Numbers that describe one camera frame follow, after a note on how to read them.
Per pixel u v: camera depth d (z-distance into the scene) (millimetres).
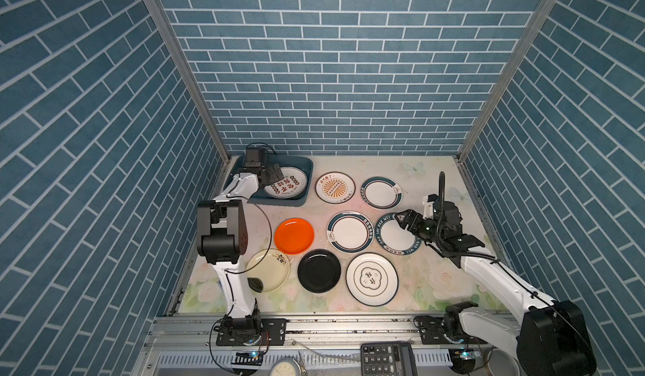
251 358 721
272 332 733
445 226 643
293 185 1083
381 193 1083
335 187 1085
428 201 788
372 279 839
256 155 791
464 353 719
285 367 653
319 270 849
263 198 1027
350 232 948
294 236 948
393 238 908
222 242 526
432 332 735
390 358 680
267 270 845
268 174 912
